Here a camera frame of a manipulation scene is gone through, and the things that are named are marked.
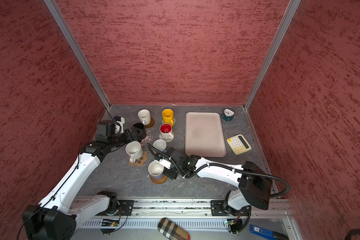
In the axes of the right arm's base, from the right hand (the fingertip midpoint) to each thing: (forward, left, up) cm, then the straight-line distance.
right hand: (166, 170), depth 79 cm
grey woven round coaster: (+40, -3, -6) cm, 41 cm away
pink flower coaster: (+26, +14, -7) cm, 30 cm away
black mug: (+31, +20, +2) cm, 36 cm away
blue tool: (-28, -46, -5) cm, 54 cm away
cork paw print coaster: (+9, +18, -7) cm, 21 cm away
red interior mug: (+31, +3, -5) cm, 31 cm away
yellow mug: (+37, +1, +2) cm, 37 cm away
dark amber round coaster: (+38, +14, -5) cm, 40 cm away
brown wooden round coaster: (-3, +5, -8) cm, 10 cm away
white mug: (+16, +21, -5) cm, 27 cm away
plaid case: (-26, -3, -4) cm, 26 cm away
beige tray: (+28, -25, -10) cm, 39 cm away
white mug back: (+3, +7, -5) cm, 9 cm away
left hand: (+15, +16, +12) cm, 25 cm away
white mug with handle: (+38, +17, +2) cm, 42 cm away
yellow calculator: (+19, -47, -7) cm, 51 cm away
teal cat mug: (+42, -44, -4) cm, 62 cm away
